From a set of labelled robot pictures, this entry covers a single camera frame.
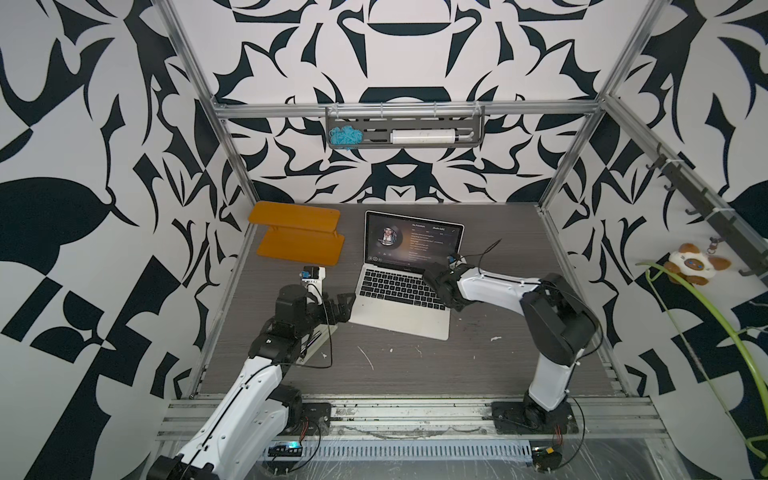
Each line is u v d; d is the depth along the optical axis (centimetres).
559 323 49
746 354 52
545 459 71
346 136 91
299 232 114
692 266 60
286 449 73
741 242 54
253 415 50
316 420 74
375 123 94
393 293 96
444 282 71
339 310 72
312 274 70
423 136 90
